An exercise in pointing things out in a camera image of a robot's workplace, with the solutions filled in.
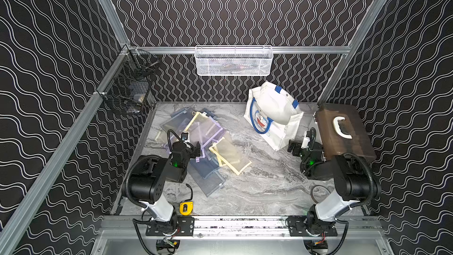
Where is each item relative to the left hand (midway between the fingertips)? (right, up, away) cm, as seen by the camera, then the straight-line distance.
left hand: (188, 139), depth 94 cm
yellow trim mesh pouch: (+22, -8, 0) cm, 23 cm away
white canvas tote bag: (+49, +15, +16) cm, 54 cm away
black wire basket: (-31, +26, -2) cm, 40 cm away
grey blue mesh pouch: (+11, -17, -6) cm, 21 cm away
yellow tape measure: (+3, -28, -16) cm, 33 cm away
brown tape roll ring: (+61, -24, -11) cm, 66 cm away
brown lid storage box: (+73, +6, -14) cm, 75 cm away
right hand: (+61, -1, +2) cm, 61 cm away
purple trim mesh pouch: (+10, +4, +6) cm, 12 cm away
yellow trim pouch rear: (-18, 0, +11) cm, 21 cm away
